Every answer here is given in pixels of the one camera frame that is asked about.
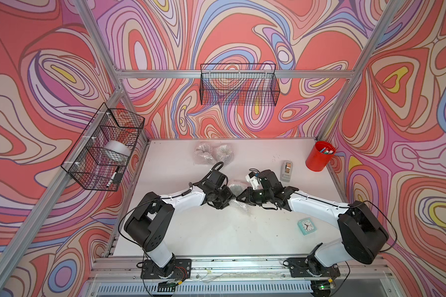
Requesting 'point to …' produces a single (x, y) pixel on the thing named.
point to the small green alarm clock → (306, 226)
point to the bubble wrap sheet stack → (235, 190)
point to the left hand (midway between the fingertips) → (238, 200)
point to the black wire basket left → (100, 155)
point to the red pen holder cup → (320, 155)
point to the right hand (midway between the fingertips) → (238, 203)
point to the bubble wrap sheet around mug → (205, 154)
